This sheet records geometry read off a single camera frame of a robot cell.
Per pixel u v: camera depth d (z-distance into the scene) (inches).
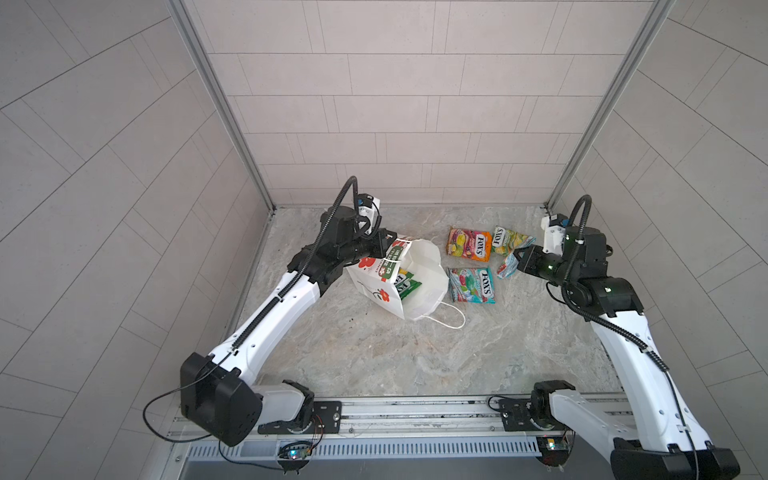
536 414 25.9
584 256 19.8
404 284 34.7
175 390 14.4
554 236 24.4
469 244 40.1
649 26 28.6
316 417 27.7
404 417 28.5
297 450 25.3
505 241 40.2
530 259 24.0
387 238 25.3
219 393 14.6
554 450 26.8
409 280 34.8
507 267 28.2
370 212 25.8
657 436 14.4
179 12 27.5
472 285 35.9
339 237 21.1
